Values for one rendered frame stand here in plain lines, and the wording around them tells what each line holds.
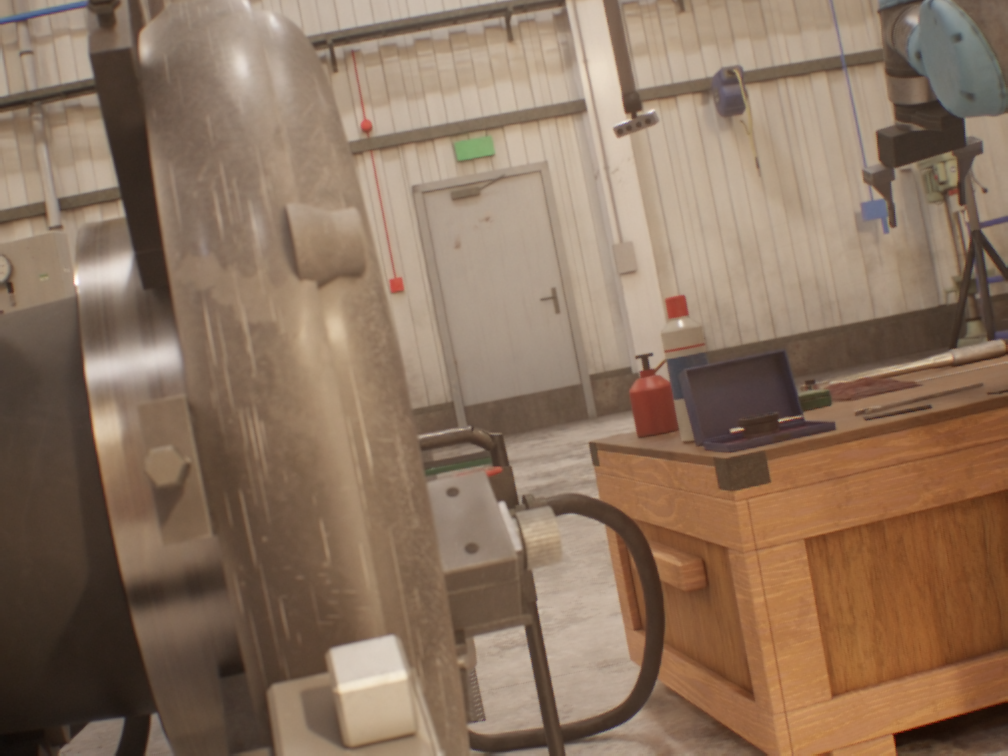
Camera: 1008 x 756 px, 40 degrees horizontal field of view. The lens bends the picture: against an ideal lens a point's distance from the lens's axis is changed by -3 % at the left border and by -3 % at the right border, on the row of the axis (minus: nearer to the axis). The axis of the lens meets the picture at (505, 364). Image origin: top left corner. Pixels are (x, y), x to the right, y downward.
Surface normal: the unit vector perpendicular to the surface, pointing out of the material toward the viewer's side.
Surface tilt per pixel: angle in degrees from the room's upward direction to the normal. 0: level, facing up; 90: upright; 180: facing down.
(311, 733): 22
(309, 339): 78
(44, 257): 90
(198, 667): 119
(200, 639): 114
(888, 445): 90
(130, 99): 131
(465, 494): 38
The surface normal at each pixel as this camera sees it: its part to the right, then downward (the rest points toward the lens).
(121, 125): 0.26, 0.62
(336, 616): 0.22, 0.14
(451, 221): 0.06, 0.00
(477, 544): -0.04, -0.79
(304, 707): -0.11, -0.92
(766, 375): 0.12, -0.25
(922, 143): 0.30, 0.36
